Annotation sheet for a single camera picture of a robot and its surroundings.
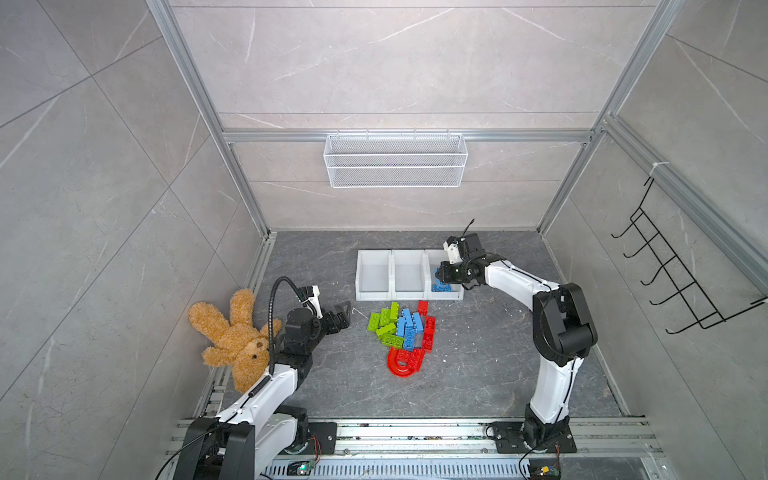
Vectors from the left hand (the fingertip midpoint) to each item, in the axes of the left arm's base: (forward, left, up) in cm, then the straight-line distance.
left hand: (337, 299), depth 86 cm
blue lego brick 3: (-4, -24, -9) cm, 26 cm away
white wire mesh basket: (+45, -19, +17) cm, 51 cm away
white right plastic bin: (+19, -31, -5) cm, 37 cm away
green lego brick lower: (-9, -16, -10) cm, 21 cm away
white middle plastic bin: (+15, -23, -11) cm, 29 cm away
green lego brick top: (+1, -17, -10) cm, 20 cm away
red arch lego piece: (-17, -16, -10) cm, 25 cm away
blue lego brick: (+8, -33, -7) cm, 35 cm away
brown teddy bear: (-12, +26, -4) cm, 29 cm away
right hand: (+13, -33, -5) cm, 35 cm away
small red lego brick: (+2, -27, -10) cm, 29 cm away
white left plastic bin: (+17, -11, -12) cm, 24 cm away
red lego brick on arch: (-15, -22, -9) cm, 28 cm away
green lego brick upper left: (-3, -10, -11) cm, 15 cm away
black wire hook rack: (-20, -78, +23) cm, 83 cm away
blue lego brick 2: (-8, -21, -12) cm, 25 cm away
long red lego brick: (-7, -27, -10) cm, 30 cm away
